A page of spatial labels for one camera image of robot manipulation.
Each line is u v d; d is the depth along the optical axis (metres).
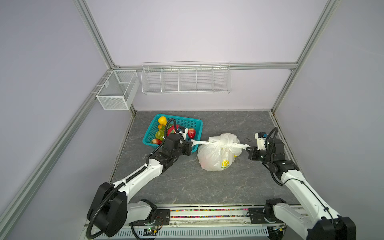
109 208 0.40
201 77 0.99
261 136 0.72
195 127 1.05
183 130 0.73
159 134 0.98
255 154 0.72
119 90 1.04
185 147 0.73
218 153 0.79
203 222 0.74
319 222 0.40
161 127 1.02
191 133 1.02
